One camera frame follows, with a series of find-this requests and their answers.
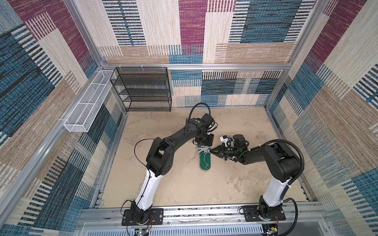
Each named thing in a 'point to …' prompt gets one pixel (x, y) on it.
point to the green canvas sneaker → (204, 157)
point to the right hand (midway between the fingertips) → (210, 152)
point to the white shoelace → (203, 148)
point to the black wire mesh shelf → (142, 89)
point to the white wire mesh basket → (80, 119)
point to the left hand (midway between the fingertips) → (211, 142)
